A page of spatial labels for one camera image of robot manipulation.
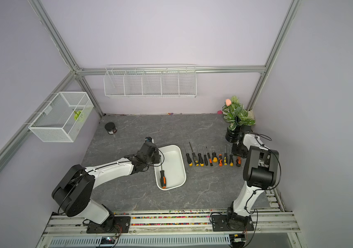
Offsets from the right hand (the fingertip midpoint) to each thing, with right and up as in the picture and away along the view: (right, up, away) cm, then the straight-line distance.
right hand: (238, 153), depth 96 cm
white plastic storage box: (-42, -5, -4) cm, 42 cm away
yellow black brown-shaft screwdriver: (-28, -2, -1) cm, 28 cm away
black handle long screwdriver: (-24, -4, -1) cm, 25 cm away
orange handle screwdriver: (-1, -4, -3) cm, 5 cm away
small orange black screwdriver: (-18, -4, 0) cm, 18 cm away
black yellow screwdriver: (-32, -4, -2) cm, 32 cm away
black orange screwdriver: (-12, -5, -3) cm, 13 cm away
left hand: (-50, 0, -6) cm, 51 cm away
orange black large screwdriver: (-46, -12, -11) cm, 49 cm away
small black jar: (-87, +16, +12) cm, 89 cm away
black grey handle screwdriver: (-21, -3, 0) cm, 21 cm away
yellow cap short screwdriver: (-16, -2, -1) cm, 16 cm away
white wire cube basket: (-99, +20, -16) cm, 102 cm away
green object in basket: (-92, +23, -15) cm, 96 cm away
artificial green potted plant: (-8, +22, -16) cm, 28 cm away
